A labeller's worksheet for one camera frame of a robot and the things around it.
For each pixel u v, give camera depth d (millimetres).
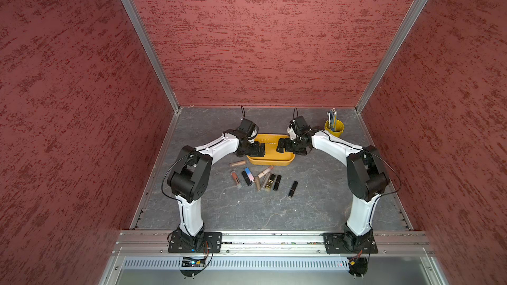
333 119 977
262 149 875
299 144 798
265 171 921
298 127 776
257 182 895
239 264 775
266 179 895
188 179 497
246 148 808
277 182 897
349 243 653
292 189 874
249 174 918
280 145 868
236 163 947
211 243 744
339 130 1002
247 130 774
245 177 913
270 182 890
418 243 758
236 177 903
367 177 506
